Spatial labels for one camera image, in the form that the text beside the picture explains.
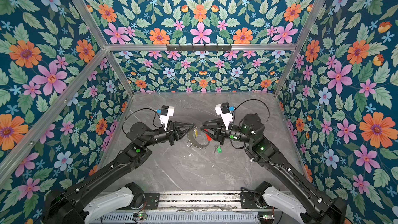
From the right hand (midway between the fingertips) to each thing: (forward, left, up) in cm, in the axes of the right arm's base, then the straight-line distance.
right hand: (203, 125), depth 59 cm
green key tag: (+6, -8, -37) cm, 38 cm away
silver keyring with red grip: (-2, +5, -7) cm, 9 cm away
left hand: (-1, +4, +1) cm, 4 cm away
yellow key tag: (-1, +3, -5) cm, 6 cm away
